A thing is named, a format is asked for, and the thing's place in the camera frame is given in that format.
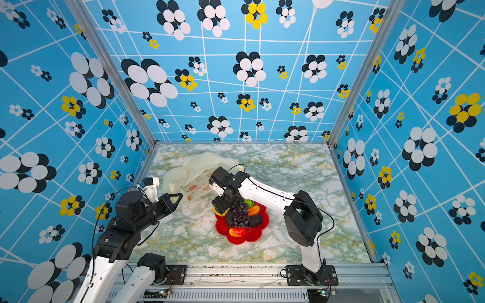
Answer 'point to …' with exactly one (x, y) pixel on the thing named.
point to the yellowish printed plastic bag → (191, 178)
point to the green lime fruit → (249, 202)
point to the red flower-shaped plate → (252, 234)
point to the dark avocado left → (230, 218)
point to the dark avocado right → (254, 221)
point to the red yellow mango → (237, 231)
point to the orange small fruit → (253, 210)
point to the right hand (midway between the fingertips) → (223, 205)
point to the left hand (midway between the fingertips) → (184, 194)
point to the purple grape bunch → (240, 213)
